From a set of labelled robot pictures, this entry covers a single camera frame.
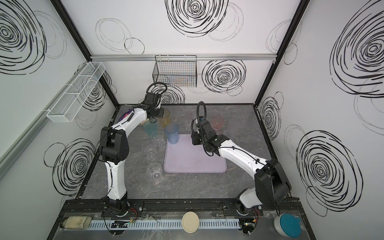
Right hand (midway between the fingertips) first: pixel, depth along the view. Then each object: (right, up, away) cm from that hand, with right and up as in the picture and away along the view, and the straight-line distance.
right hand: (194, 136), depth 84 cm
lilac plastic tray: (-6, -14, +8) cm, 17 cm away
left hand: (-24, +15, +17) cm, 33 cm away
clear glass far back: (-28, -8, +8) cm, 30 cm away
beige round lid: (-1, -35, -19) cm, 40 cm away
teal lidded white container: (+41, -36, -19) cm, 58 cm away
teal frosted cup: (-29, +3, +17) cm, 33 cm away
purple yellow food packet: (-51, +16, +32) cm, 62 cm away
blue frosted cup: (-14, +2, +7) cm, 16 cm away
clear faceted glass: (-4, +5, +21) cm, 22 cm away
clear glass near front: (-23, -20, +1) cm, 30 cm away
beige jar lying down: (-53, -37, -17) cm, 67 cm away
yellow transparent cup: (-20, +9, +20) cm, 30 cm away
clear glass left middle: (-24, -2, +13) cm, 27 cm away
